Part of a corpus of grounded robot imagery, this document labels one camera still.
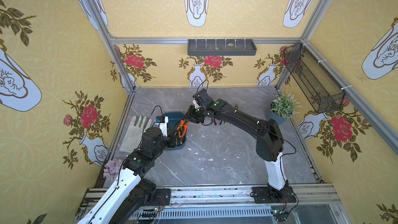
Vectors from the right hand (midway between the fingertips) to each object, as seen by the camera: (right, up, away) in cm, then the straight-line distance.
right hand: (182, 121), depth 83 cm
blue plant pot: (+56, 0, +9) cm, 57 cm away
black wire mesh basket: (+77, +15, +1) cm, 78 cm away
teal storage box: (-8, -1, +23) cm, 24 cm away
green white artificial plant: (+59, +9, +7) cm, 60 cm away
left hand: (-1, -4, -6) cm, 7 cm away
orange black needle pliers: (-2, -6, +15) cm, 17 cm away
